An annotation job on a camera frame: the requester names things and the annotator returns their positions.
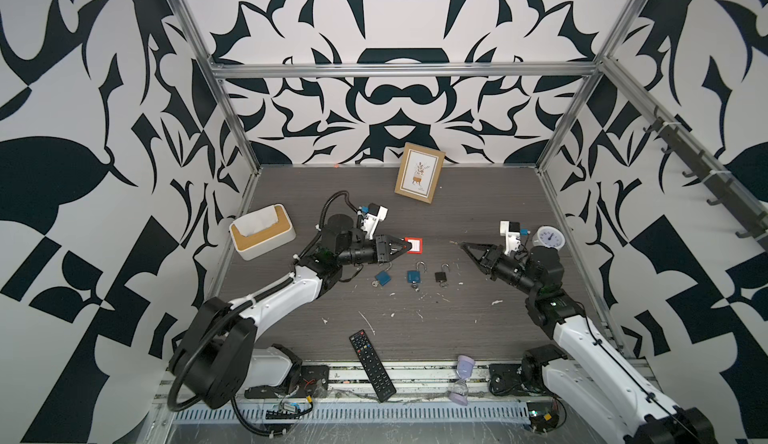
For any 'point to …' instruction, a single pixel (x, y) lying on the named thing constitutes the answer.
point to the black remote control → (380, 380)
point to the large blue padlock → (384, 276)
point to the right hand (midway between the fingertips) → (464, 247)
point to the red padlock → (416, 245)
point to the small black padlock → (441, 276)
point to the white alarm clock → (548, 236)
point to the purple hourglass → (459, 390)
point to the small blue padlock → (414, 276)
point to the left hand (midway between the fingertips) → (413, 243)
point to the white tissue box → (262, 232)
